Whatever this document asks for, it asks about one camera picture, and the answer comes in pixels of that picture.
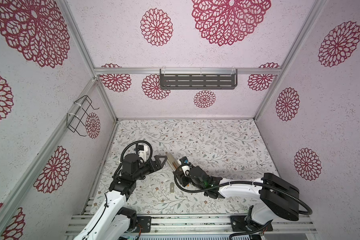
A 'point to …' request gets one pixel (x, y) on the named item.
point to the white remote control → (173, 163)
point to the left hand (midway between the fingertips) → (162, 162)
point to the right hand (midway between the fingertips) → (176, 168)
